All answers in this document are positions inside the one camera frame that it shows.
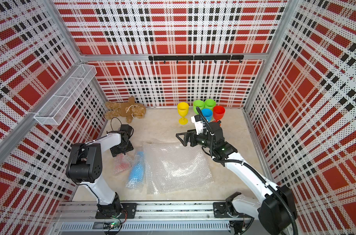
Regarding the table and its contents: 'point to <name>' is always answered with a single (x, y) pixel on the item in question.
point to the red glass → (218, 112)
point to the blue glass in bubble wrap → (138, 171)
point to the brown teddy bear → (130, 109)
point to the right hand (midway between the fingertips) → (184, 133)
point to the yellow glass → (183, 109)
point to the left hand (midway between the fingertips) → (125, 150)
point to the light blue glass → (207, 113)
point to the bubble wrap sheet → (174, 168)
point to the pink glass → (122, 163)
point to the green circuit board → (113, 225)
